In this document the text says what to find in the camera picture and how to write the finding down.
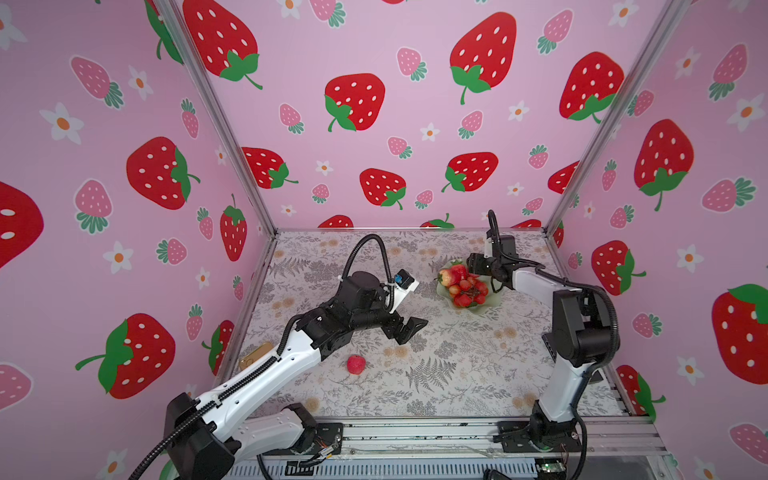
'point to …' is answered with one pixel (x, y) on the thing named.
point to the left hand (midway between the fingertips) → (415, 307)
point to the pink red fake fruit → (356, 364)
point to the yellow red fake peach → (444, 277)
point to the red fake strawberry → (458, 272)
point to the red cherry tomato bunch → (469, 291)
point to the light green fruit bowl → (492, 301)
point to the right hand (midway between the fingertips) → (476, 259)
